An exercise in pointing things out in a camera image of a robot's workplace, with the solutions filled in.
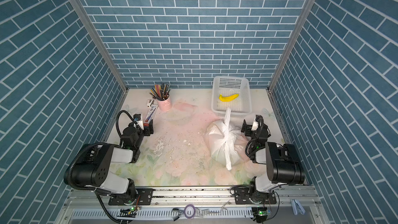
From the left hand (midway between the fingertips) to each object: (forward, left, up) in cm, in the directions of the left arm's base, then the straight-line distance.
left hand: (145, 119), depth 91 cm
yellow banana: (+22, -53, -6) cm, 58 cm away
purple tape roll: (-45, -28, -10) cm, 54 cm away
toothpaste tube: (+11, +1, -9) cm, 14 cm away
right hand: (-2, -64, +2) cm, 64 cm away
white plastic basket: (+30, -59, -9) cm, 67 cm away
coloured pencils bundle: (+18, -7, +5) cm, 20 cm away
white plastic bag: (-17, -47, +2) cm, 50 cm away
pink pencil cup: (+13, -9, -3) cm, 16 cm away
